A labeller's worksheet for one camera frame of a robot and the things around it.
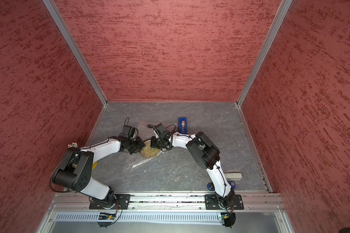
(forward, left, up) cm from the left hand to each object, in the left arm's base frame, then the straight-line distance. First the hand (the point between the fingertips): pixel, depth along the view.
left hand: (144, 148), depth 92 cm
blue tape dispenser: (+16, -25, +3) cm, 30 cm away
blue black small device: (-22, -40, 0) cm, 46 cm away
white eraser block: (-17, -54, 0) cm, 57 cm away
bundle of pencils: (-6, +34, +16) cm, 38 cm away
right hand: (+1, -4, -2) cm, 4 cm away
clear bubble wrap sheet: (+2, -3, +19) cm, 19 cm away
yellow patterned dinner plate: (-2, -3, -1) cm, 4 cm away
